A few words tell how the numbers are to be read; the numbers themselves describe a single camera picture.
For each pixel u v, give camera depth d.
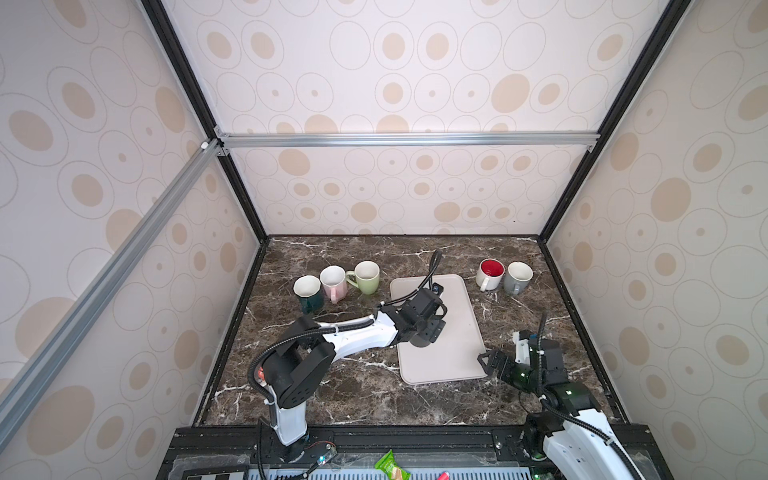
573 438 0.55
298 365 0.46
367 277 0.96
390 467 0.69
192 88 0.79
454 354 0.90
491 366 0.73
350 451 0.73
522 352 0.73
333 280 0.97
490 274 1.01
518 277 0.97
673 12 0.67
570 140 0.91
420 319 0.67
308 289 0.96
